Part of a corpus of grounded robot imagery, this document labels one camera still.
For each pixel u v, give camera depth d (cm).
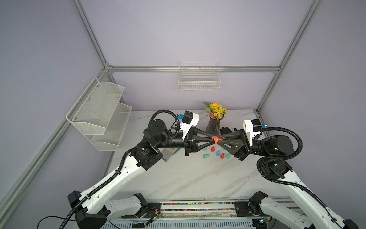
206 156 93
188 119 42
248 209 73
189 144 44
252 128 42
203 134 49
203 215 73
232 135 48
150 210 73
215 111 85
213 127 95
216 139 47
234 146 47
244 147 46
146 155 45
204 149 48
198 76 95
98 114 78
